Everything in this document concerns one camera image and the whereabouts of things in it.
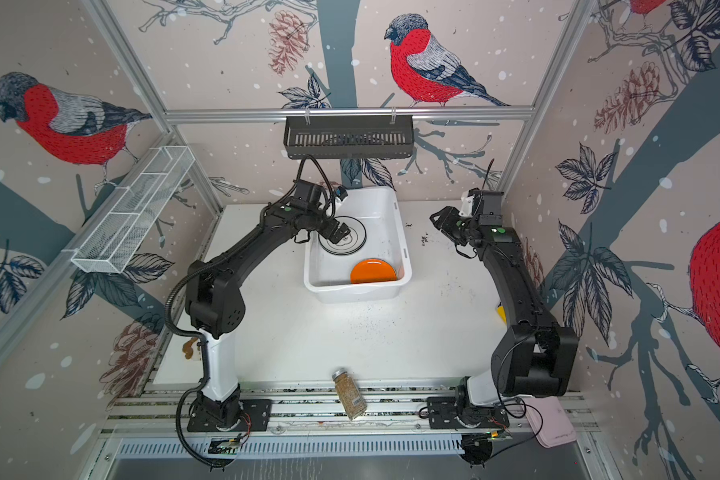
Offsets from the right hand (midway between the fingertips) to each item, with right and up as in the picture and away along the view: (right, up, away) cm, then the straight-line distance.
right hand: (434, 221), depth 82 cm
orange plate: (-18, -16, +17) cm, 30 cm away
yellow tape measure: (+23, -28, +8) cm, 37 cm away
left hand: (-29, +1, +9) cm, 30 cm away
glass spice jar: (-22, -45, -11) cm, 51 cm away
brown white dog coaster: (-70, -36, 0) cm, 79 cm away
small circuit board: (-54, -56, -11) cm, 79 cm away
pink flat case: (+24, -48, -14) cm, 55 cm away
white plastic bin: (-33, -18, +18) cm, 42 cm away
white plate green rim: (-26, -8, +24) cm, 36 cm away
